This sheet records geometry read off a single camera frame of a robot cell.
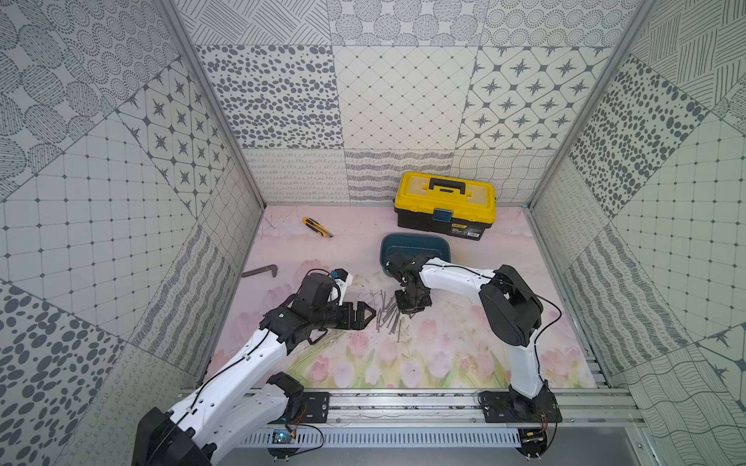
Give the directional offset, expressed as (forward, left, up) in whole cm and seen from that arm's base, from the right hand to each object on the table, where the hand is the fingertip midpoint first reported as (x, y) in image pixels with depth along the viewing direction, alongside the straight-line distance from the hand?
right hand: (412, 312), depth 91 cm
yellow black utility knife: (+34, +36, +3) cm, 49 cm away
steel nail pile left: (+1, +10, -1) cm, 10 cm away
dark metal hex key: (+16, +49, +2) cm, 52 cm away
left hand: (-5, +14, +15) cm, 21 cm away
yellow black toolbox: (+33, -17, +15) cm, 40 cm away
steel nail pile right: (0, +7, 0) cm, 7 cm away
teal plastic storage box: (+27, 0, +2) cm, 27 cm away
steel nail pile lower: (-5, +4, -1) cm, 7 cm away
